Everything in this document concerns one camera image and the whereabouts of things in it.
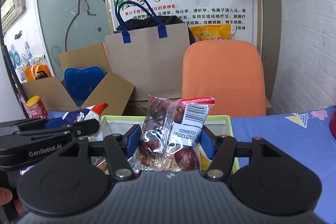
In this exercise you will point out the air conditioner unit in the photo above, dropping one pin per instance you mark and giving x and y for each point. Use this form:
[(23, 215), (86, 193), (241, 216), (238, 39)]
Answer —
[(11, 10)]

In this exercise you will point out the red dates clear packet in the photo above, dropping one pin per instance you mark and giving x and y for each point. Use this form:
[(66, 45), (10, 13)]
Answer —
[(171, 135)]

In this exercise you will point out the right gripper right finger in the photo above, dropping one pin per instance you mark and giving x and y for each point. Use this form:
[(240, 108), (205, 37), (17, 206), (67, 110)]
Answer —
[(221, 151)]

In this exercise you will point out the green cardboard box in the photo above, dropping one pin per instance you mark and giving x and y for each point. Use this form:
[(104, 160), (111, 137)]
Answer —
[(112, 124)]

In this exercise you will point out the open cardboard box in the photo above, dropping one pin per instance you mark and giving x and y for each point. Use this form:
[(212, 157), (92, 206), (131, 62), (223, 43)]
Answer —
[(112, 89)]

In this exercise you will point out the yellow bag behind chair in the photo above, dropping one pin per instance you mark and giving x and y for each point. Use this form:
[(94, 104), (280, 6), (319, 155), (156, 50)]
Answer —
[(213, 32)]

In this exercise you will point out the orange chair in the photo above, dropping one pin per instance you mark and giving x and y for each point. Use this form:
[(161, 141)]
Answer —
[(231, 72)]

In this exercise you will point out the blue white red-tip packet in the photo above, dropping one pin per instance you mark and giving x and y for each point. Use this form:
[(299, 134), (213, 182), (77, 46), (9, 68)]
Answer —
[(85, 114)]

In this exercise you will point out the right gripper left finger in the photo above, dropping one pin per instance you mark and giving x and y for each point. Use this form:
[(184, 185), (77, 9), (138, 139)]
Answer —
[(118, 149)]

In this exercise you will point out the blue patterned tablecloth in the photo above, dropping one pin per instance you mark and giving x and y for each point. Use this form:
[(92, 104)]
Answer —
[(306, 137)]

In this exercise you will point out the red thermos jug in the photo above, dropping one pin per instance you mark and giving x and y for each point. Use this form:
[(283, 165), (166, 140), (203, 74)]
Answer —
[(332, 125)]

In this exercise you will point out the red snack can yellow lid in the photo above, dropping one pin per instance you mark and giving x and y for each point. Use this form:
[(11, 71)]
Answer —
[(36, 108)]

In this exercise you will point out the white poster Chinese text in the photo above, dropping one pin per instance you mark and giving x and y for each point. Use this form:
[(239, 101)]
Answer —
[(244, 16)]

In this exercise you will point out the person's left hand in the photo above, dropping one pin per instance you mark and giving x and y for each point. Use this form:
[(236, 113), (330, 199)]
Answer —
[(5, 196)]

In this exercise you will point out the brown paper bag blue handles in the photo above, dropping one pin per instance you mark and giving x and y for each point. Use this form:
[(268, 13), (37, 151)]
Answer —
[(150, 58)]

